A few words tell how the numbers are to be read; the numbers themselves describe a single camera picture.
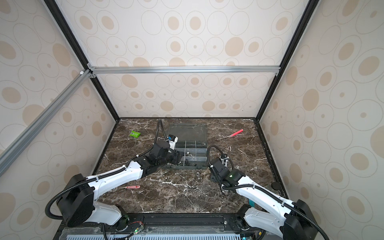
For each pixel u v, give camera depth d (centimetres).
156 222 76
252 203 51
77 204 41
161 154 64
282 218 41
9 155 51
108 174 49
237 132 111
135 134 108
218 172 61
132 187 85
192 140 104
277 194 47
